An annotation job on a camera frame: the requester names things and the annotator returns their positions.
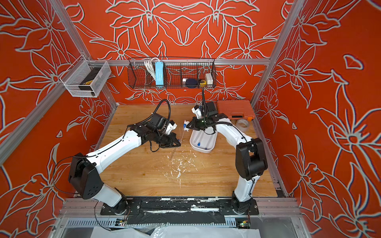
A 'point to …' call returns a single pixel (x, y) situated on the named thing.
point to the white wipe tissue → (186, 123)
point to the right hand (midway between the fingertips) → (183, 126)
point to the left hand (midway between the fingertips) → (181, 144)
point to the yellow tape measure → (203, 84)
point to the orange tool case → (236, 109)
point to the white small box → (209, 79)
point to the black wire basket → (172, 73)
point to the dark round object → (191, 83)
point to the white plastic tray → (203, 141)
